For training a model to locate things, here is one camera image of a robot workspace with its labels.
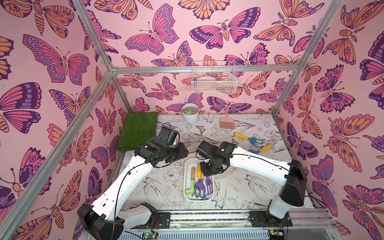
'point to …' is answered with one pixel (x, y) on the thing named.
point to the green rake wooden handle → (191, 191)
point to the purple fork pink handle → (209, 182)
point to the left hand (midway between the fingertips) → (187, 151)
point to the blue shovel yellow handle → (257, 141)
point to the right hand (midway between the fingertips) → (202, 176)
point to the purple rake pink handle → (200, 185)
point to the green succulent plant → (189, 111)
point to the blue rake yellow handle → (264, 148)
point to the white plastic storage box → (188, 163)
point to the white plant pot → (192, 118)
